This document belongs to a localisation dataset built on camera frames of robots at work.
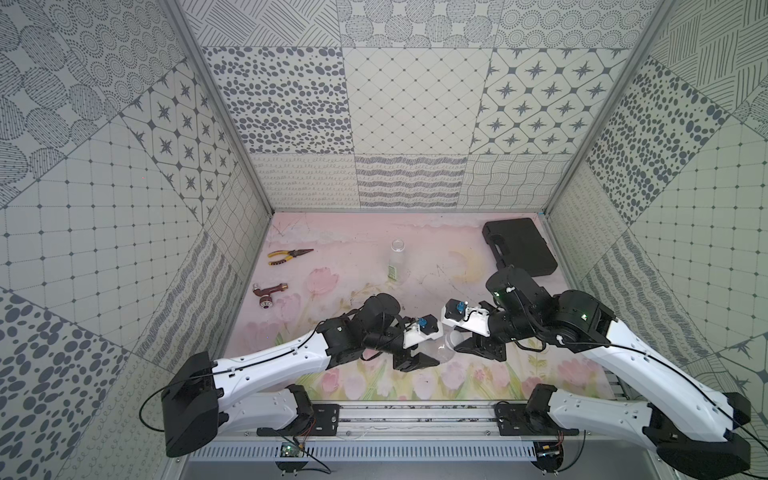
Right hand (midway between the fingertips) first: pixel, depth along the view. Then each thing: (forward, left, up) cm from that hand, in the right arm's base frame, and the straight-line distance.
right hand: (462, 337), depth 64 cm
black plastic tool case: (+42, -27, -18) cm, 53 cm away
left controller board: (-19, +40, -24) cm, 50 cm away
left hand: (+1, +5, -5) cm, 7 cm away
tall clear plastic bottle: (+28, +15, -14) cm, 35 cm away
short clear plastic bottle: (-3, +4, 0) cm, 5 cm away
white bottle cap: (-1, +2, +1) cm, 2 cm away
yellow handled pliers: (+39, +54, -22) cm, 70 cm away
